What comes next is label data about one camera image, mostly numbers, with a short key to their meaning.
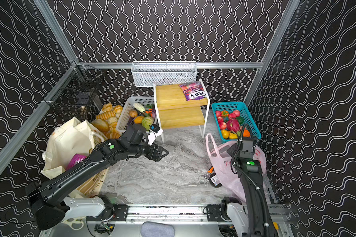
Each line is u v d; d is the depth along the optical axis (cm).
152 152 61
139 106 113
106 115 113
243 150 57
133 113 106
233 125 101
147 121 100
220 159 76
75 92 94
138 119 106
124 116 106
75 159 78
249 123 103
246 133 98
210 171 88
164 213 76
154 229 68
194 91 80
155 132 64
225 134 99
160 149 62
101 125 105
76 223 71
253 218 41
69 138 78
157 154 62
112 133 103
